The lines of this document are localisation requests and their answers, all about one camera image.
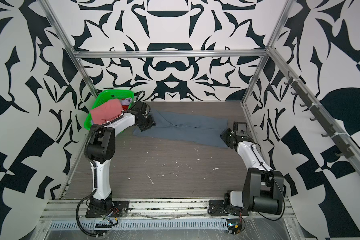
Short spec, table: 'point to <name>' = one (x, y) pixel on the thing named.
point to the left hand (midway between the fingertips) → (154, 121)
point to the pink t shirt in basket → (107, 112)
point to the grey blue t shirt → (187, 129)
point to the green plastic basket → (104, 96)
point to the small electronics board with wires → (235, 226)
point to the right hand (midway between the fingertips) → (223, 133)
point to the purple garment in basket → (127, 101)
